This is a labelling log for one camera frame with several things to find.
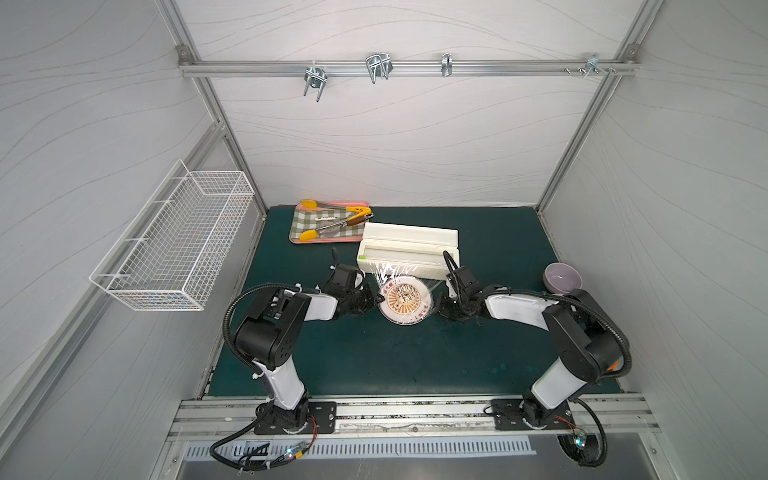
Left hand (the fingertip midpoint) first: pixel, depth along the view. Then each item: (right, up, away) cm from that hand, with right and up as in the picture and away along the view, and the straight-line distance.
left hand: (387, 299), depth 93 cm
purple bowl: (+59, +6, +5) cm, 59 cm away
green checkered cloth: (-23, +25, +21) cm, 40 cm away
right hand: (+15, -4, 0) cm, 16 cm away
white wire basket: (-49, +16, -25) cm, 57 cm away
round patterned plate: (+5, 0, -2) cm, 6 cm away
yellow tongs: (-31, +33, +27) cm, 53 cm away
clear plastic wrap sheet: (-1, +8, +2) cm, 9 cm away
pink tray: (-34, +18, +17) cm, 42 cm away
